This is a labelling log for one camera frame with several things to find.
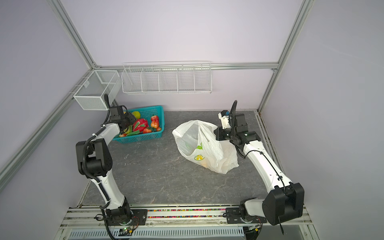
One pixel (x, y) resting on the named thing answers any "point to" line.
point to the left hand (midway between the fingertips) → (133, 117)
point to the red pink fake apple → (154, 118)
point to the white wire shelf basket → (170, 77)
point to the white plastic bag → (197, 140)
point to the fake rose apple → (154, 124)
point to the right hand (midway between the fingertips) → (215, 132)
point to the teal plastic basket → (146, 113)
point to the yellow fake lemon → (136, 114)
